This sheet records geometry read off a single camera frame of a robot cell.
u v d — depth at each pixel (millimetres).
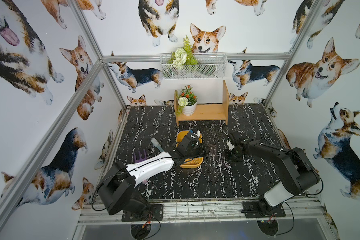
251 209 741
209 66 924
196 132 776
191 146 640
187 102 944
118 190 422
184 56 782
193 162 902
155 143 984
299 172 457
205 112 1099
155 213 737
